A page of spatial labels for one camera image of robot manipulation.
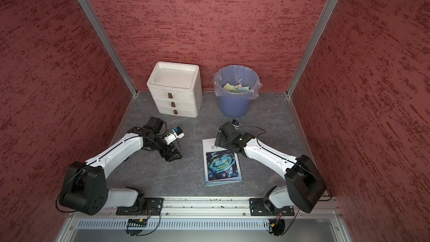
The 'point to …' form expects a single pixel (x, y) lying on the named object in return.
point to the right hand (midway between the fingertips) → (223, 145)
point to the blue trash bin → (234, 106)
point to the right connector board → (276, 227)
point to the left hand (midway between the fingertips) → (174, 153)
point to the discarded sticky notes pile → (237, 88)
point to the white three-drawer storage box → (177, 88)
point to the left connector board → (137, 223)
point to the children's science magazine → (221, 164)
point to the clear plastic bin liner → (237, 74)
